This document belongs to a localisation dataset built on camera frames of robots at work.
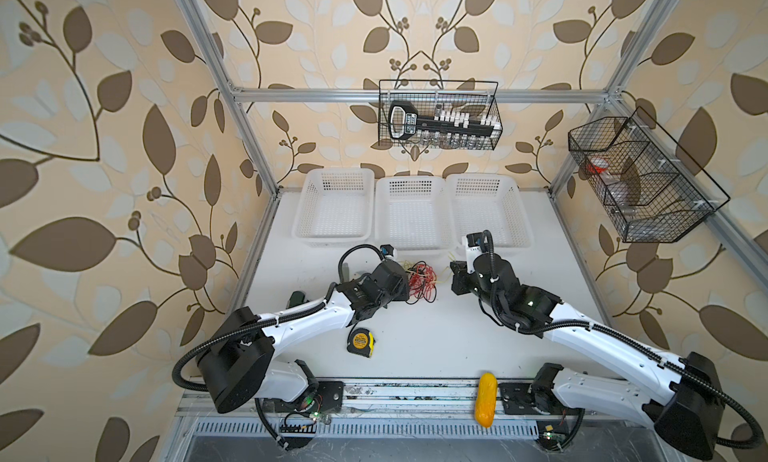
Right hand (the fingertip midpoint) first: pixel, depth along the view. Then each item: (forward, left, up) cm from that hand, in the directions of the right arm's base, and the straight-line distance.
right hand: (454, 266), depth 77 cm
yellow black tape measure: (-13, +25, -16) cm, 33 cm away
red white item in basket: (+22, -41, +15) cm, 49 cm away
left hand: (+1, +11, -7) cm, 14 cm away
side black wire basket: (+11, -49, +15) cm, 52 cm away
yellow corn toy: (-28, -6, -15) cm, 32 cm away
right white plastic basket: (+39, -22, -17) cm, 48 cm away
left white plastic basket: (+39, +38, -18) cm, 57 cm away
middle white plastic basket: (+34, +8, -19) cm, 40 cm away
